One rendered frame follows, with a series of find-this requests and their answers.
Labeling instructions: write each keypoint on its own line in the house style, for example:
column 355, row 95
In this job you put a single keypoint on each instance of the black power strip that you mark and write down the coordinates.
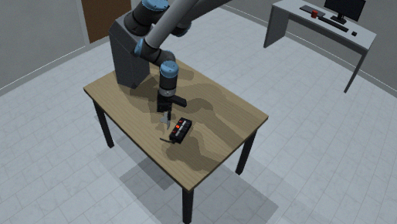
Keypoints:
column 180, row 130

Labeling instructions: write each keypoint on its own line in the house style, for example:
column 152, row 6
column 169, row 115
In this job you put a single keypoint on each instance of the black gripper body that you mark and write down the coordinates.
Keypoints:
column 162, row 103

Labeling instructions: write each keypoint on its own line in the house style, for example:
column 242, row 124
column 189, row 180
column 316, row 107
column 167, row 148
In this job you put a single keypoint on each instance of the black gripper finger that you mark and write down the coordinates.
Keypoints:
column 166, row 119

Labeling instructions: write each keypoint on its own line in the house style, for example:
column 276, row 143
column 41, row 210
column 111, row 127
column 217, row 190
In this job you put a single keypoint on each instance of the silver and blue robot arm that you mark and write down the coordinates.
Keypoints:
column 174, row 19

